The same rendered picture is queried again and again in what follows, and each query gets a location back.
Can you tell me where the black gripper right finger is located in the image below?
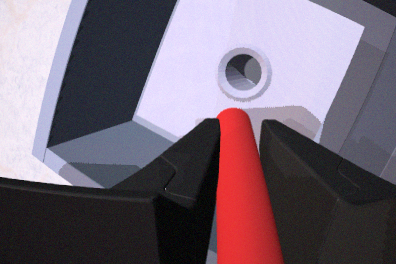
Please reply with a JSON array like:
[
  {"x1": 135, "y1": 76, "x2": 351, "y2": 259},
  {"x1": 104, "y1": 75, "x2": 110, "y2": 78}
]
[{"x1": 259, "y1": 120, "x2": 396, "y2": 264}]

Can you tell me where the white square plate with hole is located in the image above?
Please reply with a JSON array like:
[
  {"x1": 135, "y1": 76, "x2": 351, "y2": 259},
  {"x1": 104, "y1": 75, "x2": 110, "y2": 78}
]
[{"x1": 137, "y1": 0, "x2": 365, "y2": 152}]

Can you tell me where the red peg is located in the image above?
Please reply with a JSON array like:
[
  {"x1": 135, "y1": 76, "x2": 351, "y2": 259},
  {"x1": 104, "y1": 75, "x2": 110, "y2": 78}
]
[{"x1": 215, "y1": 108, "x2": 284, "y2": 264}]

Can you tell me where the grey open box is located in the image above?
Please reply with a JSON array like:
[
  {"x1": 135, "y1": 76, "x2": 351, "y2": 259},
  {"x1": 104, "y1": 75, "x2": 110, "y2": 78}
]
[{"x1": 32, "y1": 0, "x2": 396, "y2": 189}]

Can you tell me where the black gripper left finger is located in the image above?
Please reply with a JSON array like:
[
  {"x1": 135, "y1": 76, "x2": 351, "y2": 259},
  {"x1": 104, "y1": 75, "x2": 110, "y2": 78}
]
[{"x1": 0, "y1": 118, "x2": 221, "y2": 264}]

